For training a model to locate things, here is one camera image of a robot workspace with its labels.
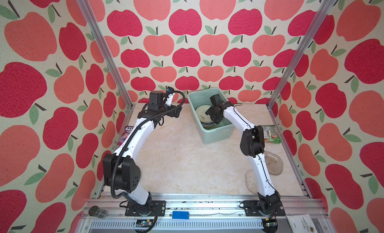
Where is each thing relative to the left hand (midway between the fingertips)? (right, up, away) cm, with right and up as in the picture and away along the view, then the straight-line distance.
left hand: (176, 104), depth 84 cm
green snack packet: (+64, -19, +17) cm, 69 cm away
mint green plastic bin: (+20, -15, 0) cm, 25 cm away
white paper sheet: (+61, -57, -15) cm, 85 cm away
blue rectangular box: (+4, -54, -14) cm, 56 cm away
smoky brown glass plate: (+59, -35, +5) cm, 69 cm away
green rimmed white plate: (+22, -13, +20) cm, 33 cm away
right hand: (+23, -5, +20) cm, 32 cm away
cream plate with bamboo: (+15, -4, +24) cm, 29 cm away
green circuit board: (-14, -59, -12) cm, 62 cm away
